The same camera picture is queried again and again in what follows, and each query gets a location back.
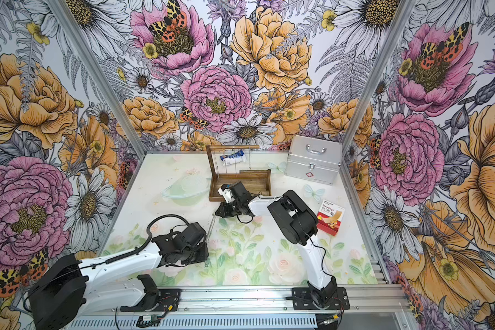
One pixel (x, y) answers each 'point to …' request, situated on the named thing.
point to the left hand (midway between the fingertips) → (204, 260)
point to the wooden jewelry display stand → (258, 181)
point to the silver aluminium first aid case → (315, 159)
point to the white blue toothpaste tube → (234, 158)
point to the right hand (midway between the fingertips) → (218, 216)
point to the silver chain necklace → (212, 221)
